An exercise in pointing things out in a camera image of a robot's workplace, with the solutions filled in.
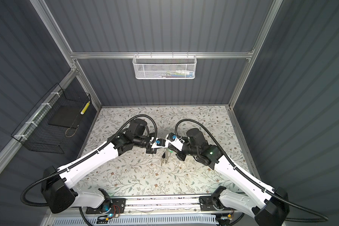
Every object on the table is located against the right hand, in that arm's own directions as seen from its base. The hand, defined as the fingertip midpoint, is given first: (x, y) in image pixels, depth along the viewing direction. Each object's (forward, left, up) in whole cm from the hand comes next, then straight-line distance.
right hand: (172, 147), depth 72 cm
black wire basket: (+9, +64, +8) cm, 65 cm away
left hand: (+2, +3, +1) cm, 4 cm away
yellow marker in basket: (+21, +51, +8) cm, 56 cm away
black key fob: (+5, +6, -20) cm, 22 cm away
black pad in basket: (+14, +56, +9) cm, 59 cm away
